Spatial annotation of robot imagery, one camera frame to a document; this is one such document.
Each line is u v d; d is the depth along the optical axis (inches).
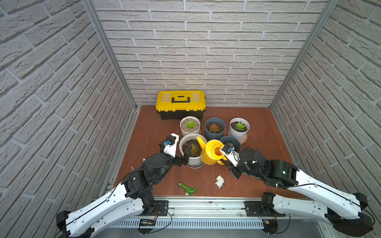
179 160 22.5
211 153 24.8
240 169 22.0
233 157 21.0
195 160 31.2
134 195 18.3
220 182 31.8
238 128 37.3
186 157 23.0
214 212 29.1
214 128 37.2
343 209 15.9
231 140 35.2
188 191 30.7
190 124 36.9
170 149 21.8
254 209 28.9
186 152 22.7
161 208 28.7
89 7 27.4
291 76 38.4
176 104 39.3
